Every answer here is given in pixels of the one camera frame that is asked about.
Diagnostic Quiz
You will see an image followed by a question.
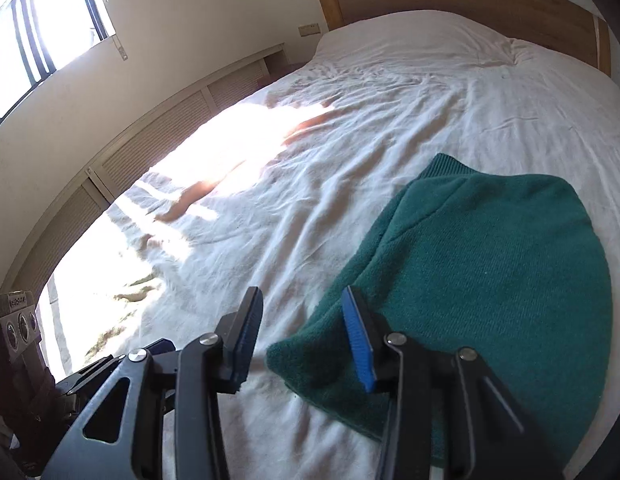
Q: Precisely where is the dark framed window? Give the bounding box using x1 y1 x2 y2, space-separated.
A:
0 0 116 125

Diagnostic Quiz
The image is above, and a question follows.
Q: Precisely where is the wooden headboard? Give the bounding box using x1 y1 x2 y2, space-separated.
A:
319 0 612 76

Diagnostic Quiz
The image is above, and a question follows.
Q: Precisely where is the white bed sheet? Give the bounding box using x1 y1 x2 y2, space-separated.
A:
36 8 620 480

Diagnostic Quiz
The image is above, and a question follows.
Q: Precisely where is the dark green knit sweater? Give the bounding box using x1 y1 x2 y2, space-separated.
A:
267 154 613 465

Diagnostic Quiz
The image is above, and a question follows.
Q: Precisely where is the low louvered radiator cabinet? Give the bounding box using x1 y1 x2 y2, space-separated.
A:
0 44 287 297

